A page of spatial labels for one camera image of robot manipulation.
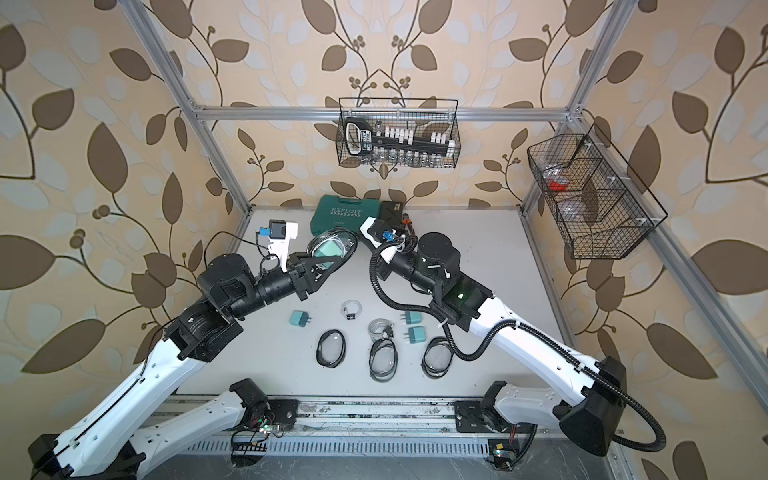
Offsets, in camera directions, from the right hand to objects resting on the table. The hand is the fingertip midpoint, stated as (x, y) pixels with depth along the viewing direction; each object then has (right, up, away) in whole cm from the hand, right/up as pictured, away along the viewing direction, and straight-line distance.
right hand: (363, 231), depth 63 cm
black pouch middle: (+4, -36, +20) cm, 42 cm away
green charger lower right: (+13, -30, +23) cm, 40 cm away
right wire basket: (+59, +9, +16) cm, 61 cm away
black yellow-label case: (+5, +9, +55) cm, 56 cm away
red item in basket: (+52, +13, +19) cm, 57 cm away
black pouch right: (+19, -35, +20) cm, 45 cm away
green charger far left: (-22, -26, +26) cm, 43 cm away
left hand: (-5, -5, -6) cm, 10 cm away
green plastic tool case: (-11, +8, +49) cm, 51 cm away
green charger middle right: (+12, -25, +26) cm, 38 cm away
